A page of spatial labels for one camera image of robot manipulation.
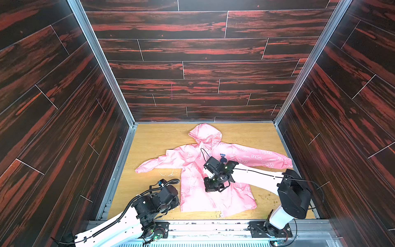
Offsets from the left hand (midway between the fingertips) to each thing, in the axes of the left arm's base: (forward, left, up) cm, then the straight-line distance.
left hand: (181, 201), depth 79 cm
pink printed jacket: (+24, -2, -2) cm, 24 cm away
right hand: (+7, -13, 0) cm, 15 cm away
